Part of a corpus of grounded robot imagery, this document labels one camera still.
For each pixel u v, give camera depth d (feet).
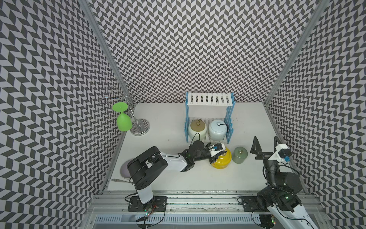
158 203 2.38
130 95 3.90
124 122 2.60
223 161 2.59
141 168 1.46
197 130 2.97
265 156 1.89
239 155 2.75
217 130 2.86
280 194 1.72
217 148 2.18
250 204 2.42
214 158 2.32
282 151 1.69
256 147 2.01
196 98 2.77
